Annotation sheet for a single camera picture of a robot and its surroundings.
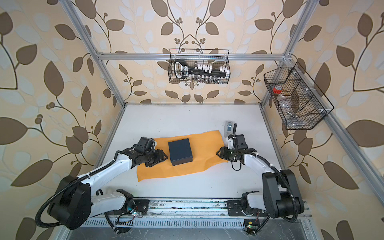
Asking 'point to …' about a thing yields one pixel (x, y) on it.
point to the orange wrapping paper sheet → (204, 146)
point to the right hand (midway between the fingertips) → (220, 155)
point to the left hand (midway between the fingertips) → (166, 157)
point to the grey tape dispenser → (228, 128)
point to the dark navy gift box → (180, 151)
